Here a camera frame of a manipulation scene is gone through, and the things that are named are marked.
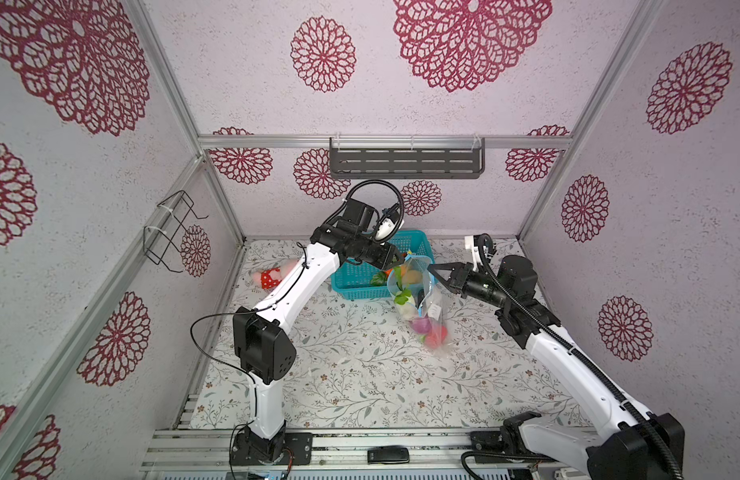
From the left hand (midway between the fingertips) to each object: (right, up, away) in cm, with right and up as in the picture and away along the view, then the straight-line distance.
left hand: (398, 263), depth 80 cm
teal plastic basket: (-11, -6, +28) cm, 31 cm away
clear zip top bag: (+4, -6, -1) cm, 7 cm away
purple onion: (+8, -17, +6) cm, 20 cm away
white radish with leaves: (+1, -9, -8) cm, 12 cm away
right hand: (+6, 0, -11) cm, 12 cm away
